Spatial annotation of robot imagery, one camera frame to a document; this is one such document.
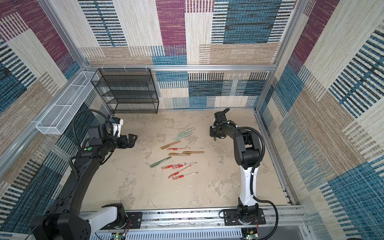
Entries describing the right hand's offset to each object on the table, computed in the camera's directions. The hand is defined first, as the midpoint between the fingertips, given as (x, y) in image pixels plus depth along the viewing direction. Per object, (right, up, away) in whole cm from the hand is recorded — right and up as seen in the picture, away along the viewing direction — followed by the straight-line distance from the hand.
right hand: (214, 134), depth 105 cm
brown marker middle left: (-24, -12, -8) cm, 28 cm away
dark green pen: (0, -3, -2) cm, 4 cm away
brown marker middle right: (-14, -11, -8) cm, 20 cm away
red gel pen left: (-29, -19, -13) cm, 37 cm away
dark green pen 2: (-37, -17, -13) cm, 43 cm away
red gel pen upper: (-26, -10, -5) cm, 28 cm away
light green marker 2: (-25, -3, 0) cm, 25 cm away
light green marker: (-19, +2, +3) cm, 19 cm away
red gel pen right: (-20, -17, -13) cm, 30 cm away
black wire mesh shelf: (-62, +31, +5) cm, 69 cm away
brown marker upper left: (-30, -7, -5) cm, 31 cm away
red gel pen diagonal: (-23, -21, -15) cm, 35 cm away
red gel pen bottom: (-20, -23, -17) cm, 35 cm away
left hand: (-48, +2, -25) cm, 55 cm away
